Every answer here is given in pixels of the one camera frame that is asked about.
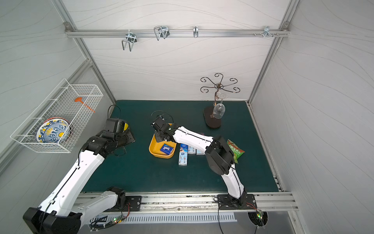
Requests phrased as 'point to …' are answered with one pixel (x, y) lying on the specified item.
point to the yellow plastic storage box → (155, 147)
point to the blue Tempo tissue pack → (166, 149)
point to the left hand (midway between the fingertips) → (131, 135)
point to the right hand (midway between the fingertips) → (160, 133)
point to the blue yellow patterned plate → (56, 129)
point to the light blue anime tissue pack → (183, 157)
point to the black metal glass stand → (209, 116)
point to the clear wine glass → (219, 110)
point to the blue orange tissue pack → (183, 147)
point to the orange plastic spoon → (79, 99)
